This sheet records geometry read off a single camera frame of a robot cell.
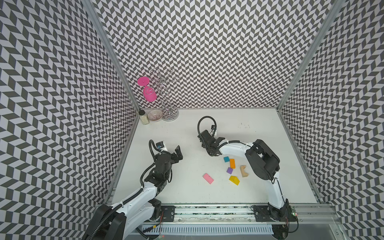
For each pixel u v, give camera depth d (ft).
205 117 2.52
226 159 2.99
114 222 1.31
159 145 2.36
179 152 2.63
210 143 2.47
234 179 2.71
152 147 2.24
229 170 2.86
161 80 3.45
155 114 3.66
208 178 2.78
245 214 2.47
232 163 2.93
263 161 1.74
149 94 3.62
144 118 3.47
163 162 2.06
